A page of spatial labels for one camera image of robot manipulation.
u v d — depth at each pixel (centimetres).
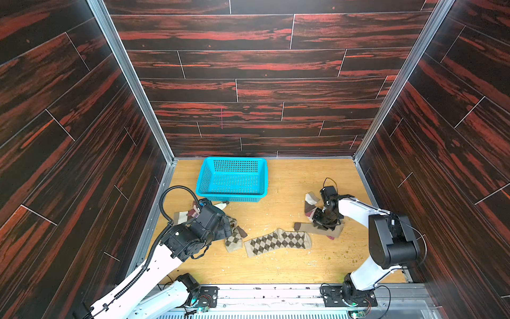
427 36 72
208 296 73
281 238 88
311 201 101
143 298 44
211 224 54
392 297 76
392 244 47
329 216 79
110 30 70
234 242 86
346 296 67
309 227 91
